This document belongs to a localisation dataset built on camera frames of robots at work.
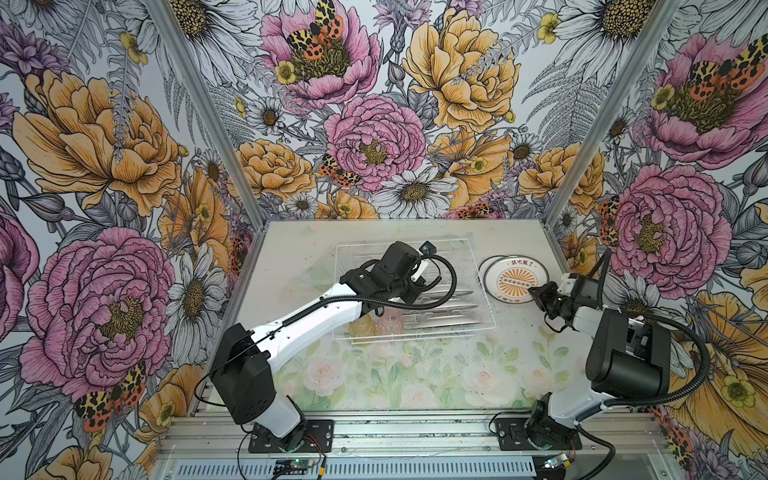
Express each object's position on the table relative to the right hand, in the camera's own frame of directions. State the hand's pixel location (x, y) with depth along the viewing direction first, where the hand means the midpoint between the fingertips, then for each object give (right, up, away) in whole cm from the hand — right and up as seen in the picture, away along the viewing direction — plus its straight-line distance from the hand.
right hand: (528, 293), depth 94 cm
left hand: (-37, +5, -14) cm, 40 cm away
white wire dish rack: (-19, -6, -1) cm, 20 cm away
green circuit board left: (-68, -38, -22) cm, 81 cm away
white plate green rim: (-4, +4, +8) cm, 9 cm away
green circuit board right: (-3, -36, -23) cm, 43 cm away
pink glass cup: (-43, -6, -12) cm, 45 cm away
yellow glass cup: (-50, -7, -13) cm, 52 cm away
